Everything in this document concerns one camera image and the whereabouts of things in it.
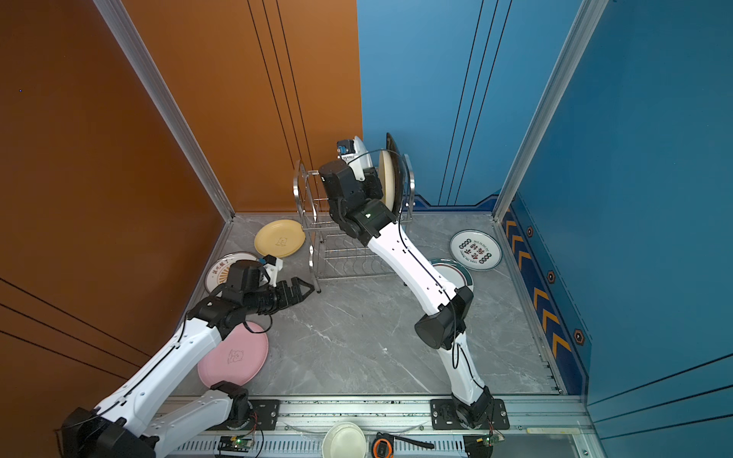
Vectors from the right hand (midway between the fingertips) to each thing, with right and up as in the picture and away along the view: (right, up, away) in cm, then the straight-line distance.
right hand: (370, 170), depth 72 cm
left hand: (-18, -32, +6) cm, 37 cm away
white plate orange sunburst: (-56, -30, +29) cm, 70 cm away
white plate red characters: (+40, -22, +36) cm, 58 cm away
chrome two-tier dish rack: (-14, -24, +34) cm, 44 cm away
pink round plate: (-39, -53, +10) cm, 66 cm away
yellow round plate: (-37, -17, +40) cm, 57 cm away
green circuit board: (-35, -69, -1) cm, 77 cm away
